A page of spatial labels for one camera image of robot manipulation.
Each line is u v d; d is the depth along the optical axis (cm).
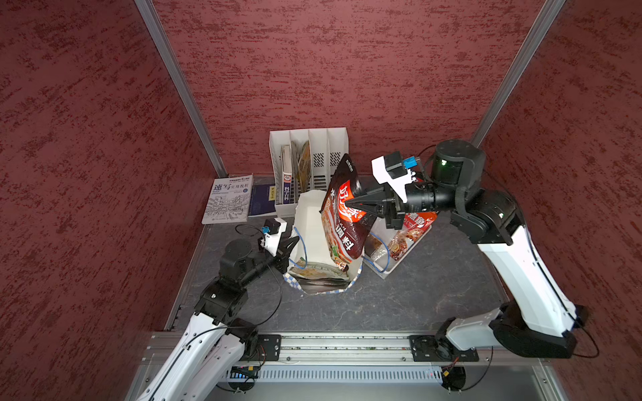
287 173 89
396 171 36
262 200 111
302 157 97
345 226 47
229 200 110
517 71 84
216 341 47
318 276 75
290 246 67
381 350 76
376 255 89
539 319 39
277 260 60
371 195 43
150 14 71
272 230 57
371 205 43
